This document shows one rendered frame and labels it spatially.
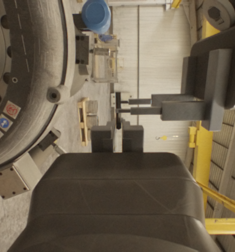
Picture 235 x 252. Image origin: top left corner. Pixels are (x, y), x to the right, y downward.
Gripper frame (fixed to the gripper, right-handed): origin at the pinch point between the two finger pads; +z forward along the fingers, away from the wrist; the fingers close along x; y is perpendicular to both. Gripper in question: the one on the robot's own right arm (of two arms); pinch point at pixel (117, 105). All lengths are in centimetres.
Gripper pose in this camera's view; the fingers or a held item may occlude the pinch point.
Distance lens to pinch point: 13.6
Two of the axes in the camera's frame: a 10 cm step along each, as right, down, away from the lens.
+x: -0.2, 2.9, -9.6
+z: -10.0, 0.1, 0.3
